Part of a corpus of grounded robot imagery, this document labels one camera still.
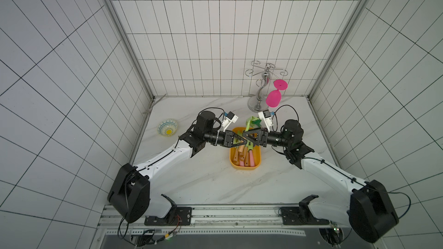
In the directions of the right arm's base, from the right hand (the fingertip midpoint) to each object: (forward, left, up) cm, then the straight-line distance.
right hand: (239, 137), depth 70 cm
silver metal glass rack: (+41, -14, -24) cm, 50 cm away
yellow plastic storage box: (+2, -5, -22) cm, 23 cm away
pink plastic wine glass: (+33, -20, -9) cm, 40 cm away
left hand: (-3, -1, -2) cm, 3 cm away
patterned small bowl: (+19, +43, -23) cm, 52 cm away
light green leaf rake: (+25, -10, -23) cm, 35 cm away
